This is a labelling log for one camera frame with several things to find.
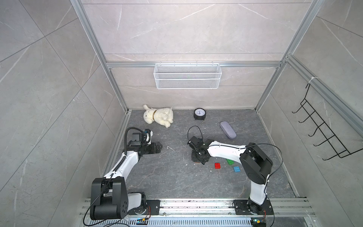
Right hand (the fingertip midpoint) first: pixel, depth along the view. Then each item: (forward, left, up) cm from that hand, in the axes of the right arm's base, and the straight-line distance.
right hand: (195, 159), depth 91 cm
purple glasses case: (+22, -26, +2) cm, 34 cm away
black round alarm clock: (+39, -6, +2) cm, 39 cm away
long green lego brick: (-16, -12, +31) cm, 37 cm away
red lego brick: (-5, -14, +1) cm, 15 cm away
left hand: (+7, +25, +8) cm, 28 cm away
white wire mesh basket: (+51, +4, +30) cm, 59 cm away
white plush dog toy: (+29, +24, +11) cm, 39 cm away
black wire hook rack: (-6, -60, +32) cm, 68 cm away
